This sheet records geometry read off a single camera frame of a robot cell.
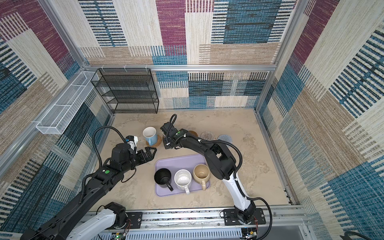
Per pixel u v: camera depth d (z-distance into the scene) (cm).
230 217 74
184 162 92
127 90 109
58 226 41
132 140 71
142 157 69
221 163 56
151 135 94
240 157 50
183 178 85
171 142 72
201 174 87
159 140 102
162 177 85
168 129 74
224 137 105
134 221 74
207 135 105
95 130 104
